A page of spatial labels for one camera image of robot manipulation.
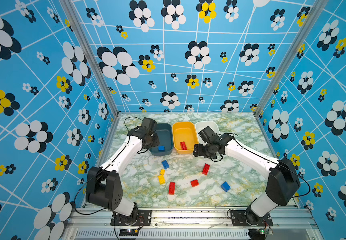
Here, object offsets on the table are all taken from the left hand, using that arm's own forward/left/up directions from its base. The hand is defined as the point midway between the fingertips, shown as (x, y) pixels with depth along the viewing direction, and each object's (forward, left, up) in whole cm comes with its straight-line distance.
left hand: (156, 141), depth 87 cm
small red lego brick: (-20, -23, -13) cm, 33 cm away
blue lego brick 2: (-9, -5, -12) cm, 16 cm away
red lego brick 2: (-12, -30, -12) cm, 34 cm away
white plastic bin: (+21, -30, -11) cm, 38 cm away
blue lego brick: (+3, -2, -13) cm, 13 cm away
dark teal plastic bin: (+17, -4, -13) cm, 22 cm away
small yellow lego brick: (-13, -3, -13) cm, 19 cm away
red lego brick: (+5, -17, -12) cm, 21 cm away
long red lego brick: (-23, -10, -13) cm, 28 cm away
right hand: (-6, -25, -3) cm, 26 cm away
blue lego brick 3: (-22, -40, -12) cm, 47 cm away
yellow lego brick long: (-18, -3, -14) cm, 22 cm away
